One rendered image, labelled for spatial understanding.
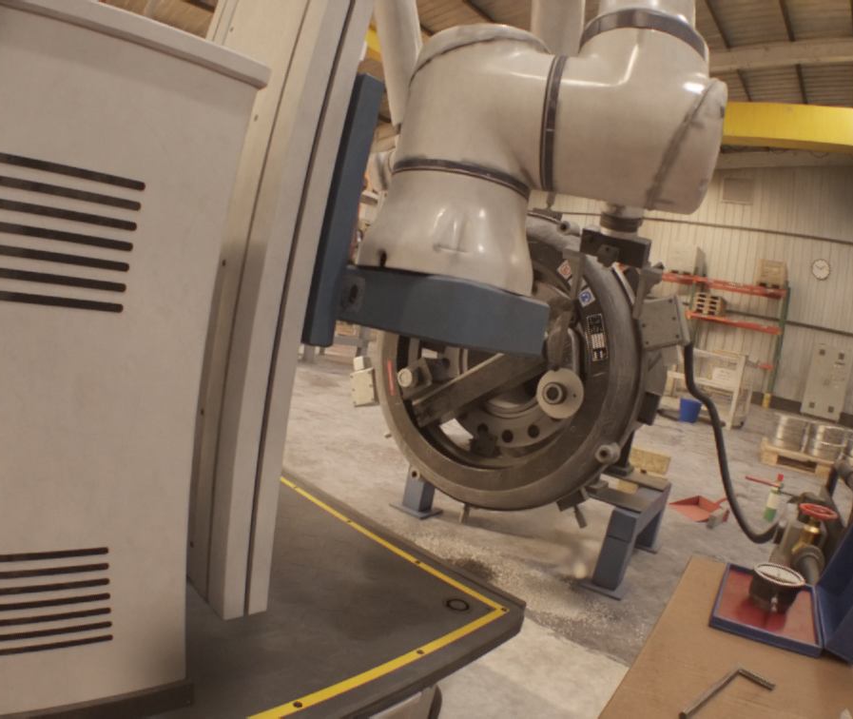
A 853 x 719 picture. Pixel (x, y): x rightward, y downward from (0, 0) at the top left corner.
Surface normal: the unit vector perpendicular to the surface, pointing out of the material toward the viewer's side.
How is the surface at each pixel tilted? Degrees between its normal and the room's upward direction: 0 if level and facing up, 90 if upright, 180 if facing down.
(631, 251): 113
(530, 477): 90
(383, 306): 90
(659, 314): 90
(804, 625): 0
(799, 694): 0
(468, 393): 90
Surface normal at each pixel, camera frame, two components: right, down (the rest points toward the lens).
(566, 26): 0.12, 0.43
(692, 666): 0.18, -0.98
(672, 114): -0.32, 0.07
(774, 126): -0.67, -0.06
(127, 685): 0.73, 0.19
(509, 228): 0.63, -0.14
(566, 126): -0.36, 0.43
